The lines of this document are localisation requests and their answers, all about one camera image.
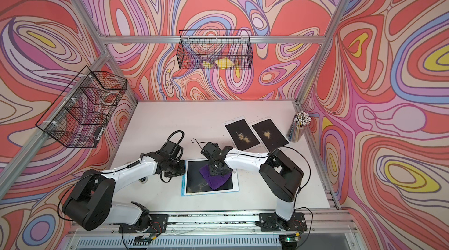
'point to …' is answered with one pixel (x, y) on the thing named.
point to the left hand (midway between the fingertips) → (187, 172)
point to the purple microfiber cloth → (214, 180)
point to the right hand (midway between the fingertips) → (217, 174)
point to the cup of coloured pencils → (301, 120)
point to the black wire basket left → (81, 112)
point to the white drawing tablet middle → (241, 134)
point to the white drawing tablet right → (269, 134)
